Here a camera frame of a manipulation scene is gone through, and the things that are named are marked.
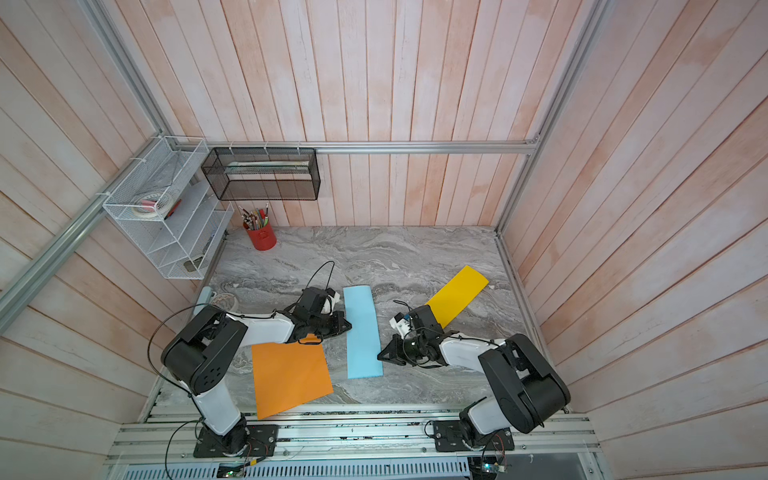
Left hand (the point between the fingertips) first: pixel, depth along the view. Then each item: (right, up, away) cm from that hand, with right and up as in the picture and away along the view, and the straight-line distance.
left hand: (351, 330), depth 93 cm
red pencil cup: (-34, +30, +15) cm, 48 cm away
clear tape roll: (-44, +8, +8) cm, 45 cm away
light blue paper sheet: (+4, -2, -3) cm, 5 cm away
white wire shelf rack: (-44, +27, -15) cm, 53 cm away
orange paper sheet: (-17, -10, -10) cm, 22 cm away
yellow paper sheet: (+36, +10, +9) cm, 38 cm away
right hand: (+9, -6, -8) cm, 13 cm away
